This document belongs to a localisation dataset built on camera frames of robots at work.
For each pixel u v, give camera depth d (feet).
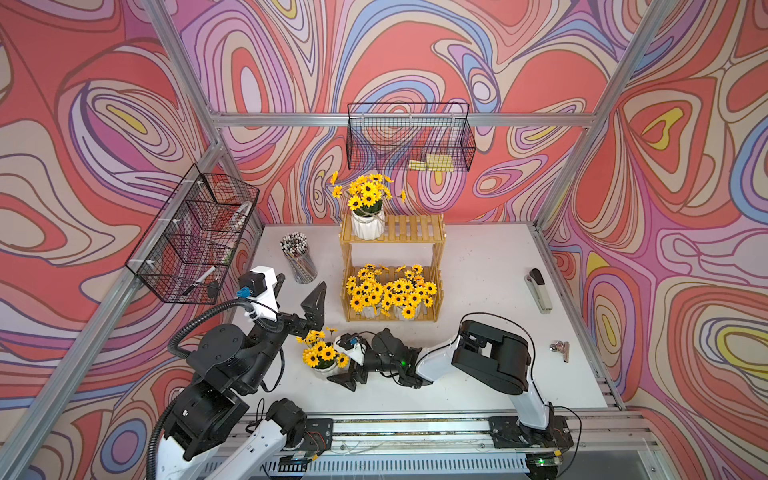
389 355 2.18
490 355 1.75
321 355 2.35
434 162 2.85
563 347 2.89
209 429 1.25
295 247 2.96
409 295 2.60
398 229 2.70
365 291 2.63
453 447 2.37
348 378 2.36
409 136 3.16
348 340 2.32
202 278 2.40
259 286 1.45
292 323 1.56
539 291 3.16
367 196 2.29
